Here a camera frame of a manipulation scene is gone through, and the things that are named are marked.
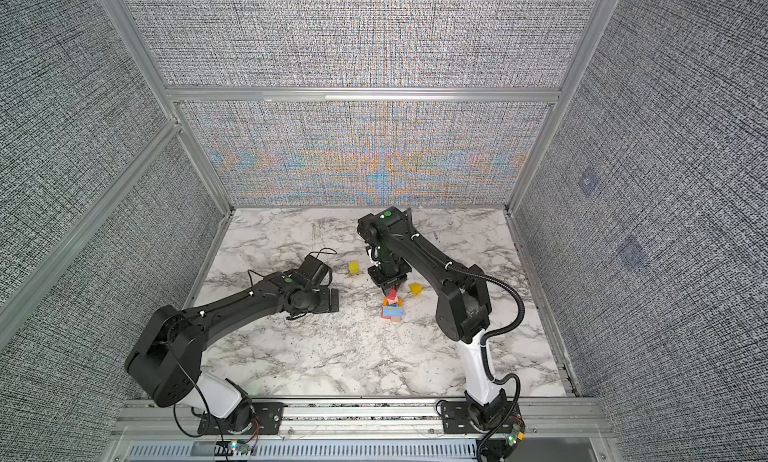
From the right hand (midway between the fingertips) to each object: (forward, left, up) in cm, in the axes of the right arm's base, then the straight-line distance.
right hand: (391, 288), depth 84 cm
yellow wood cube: (+16, +13, -11) cm, 23 cm away
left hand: (-2, +19, -7) cm, 21 cm away
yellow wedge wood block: (+6, -8, -10) cm, 14 cm away
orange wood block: (-1, +2, -6) cm, 6 cm away
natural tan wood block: (-4, -1, -11) cm, 12 cm away
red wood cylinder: (-2, 0, +2) cm, 3 cm away
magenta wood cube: (-1, 0, -5) cm, 5 cm away
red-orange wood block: (-4, +2, -11) cm, 11 cm away
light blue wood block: (-3, -1, -10) cm, 11 cm away
